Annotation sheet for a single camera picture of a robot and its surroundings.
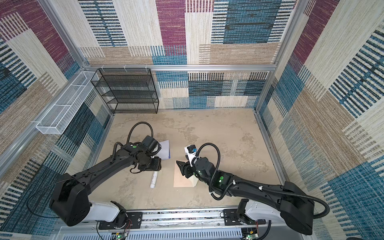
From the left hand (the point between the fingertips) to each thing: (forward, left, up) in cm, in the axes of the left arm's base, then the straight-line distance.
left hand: (157, 166), depth 83 cm
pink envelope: (-6, -13, -8) cm, 16 cm away
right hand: (-1, -14, +8) cm, 16 cm away
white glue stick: (-5, +2, -6) cm, 9 cm away
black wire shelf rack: (+53, +27, +10) cm, 61 cm away
